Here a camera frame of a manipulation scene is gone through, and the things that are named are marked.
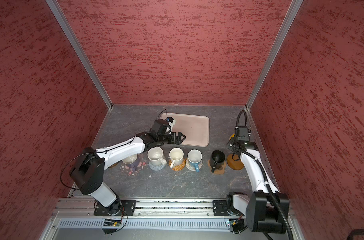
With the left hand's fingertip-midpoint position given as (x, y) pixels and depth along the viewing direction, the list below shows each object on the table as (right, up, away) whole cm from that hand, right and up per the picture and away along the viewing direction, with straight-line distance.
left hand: (179, 139), depth 86 cm
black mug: (+23, -13, +3) cm, 27 cm away
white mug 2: (-2, -10, +2) cm, 11 cm away
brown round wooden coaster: (+35, -17, +4) cm, 39 cm away
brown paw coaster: (+23, -19, +1) cm, 30 cm away
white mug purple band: (-26, -12, -5) cm, 29 cm away
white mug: (-15, -10, +3) cm, 18 cm away
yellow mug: (+30, +2, -6) cm, 30 cm away
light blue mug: (+9, -11, +1) cm, 14 cm away
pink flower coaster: (-24, -17, +3) cm, 29 cm away
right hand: (+30, -5, -1) cm, 31 cm away
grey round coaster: (-14, -17, +1) cm, 22 cm away
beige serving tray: (+11, +5, +21) cm, 24 cm away
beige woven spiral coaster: (+7, -17, +1) cm, 19 cm away
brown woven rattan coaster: (-1, -17, +1) cm, 18 cm away
